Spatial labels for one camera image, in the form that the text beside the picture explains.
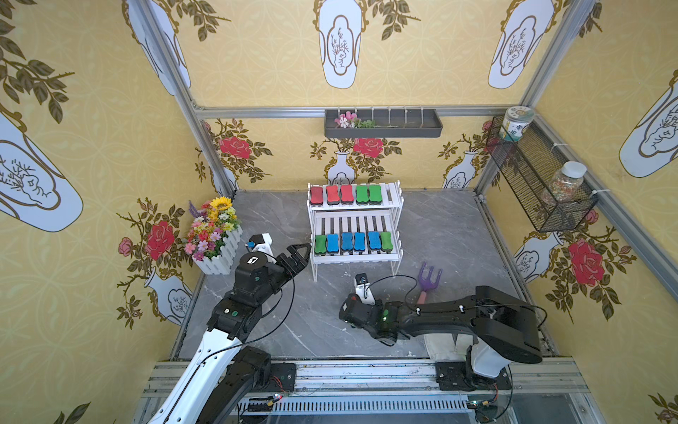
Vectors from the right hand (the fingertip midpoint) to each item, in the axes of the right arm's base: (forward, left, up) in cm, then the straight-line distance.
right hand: (354, 299), depth 87 cm
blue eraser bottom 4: (+16, -6, +12) cm, 21 cm away
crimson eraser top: (+24, +3, +25) cm, 35 cm away
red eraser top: (+22, +7, +26) cm, 35 cm away
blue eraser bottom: (+14, +8, +12) cm, 20 cm away
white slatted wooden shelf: (+24, +1, +10) cm, 26 cm away
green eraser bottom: (+13, +11, +13) cm, 21 cm away
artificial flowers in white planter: (+13, +46, +16) cm, 50 cm away
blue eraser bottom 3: (+16, -1, +10) cm, 19 cm away
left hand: (+5, +17, +22) cm, 28 cm away
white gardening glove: (-13, -26, -1) cm, 29 cm away
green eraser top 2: (+23, -6, +26) cm, 35 cm away
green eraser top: (+25, -2, +25) cm, 35 cm away
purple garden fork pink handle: (+8, -25, -3) cm, 27 cm away
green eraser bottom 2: (+15, -10, +12) cm, 22 cm away
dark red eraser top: (+22, +13, +26) cm, 36 cm away
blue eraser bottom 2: (+15, +3, +11) cm, 19 cm away
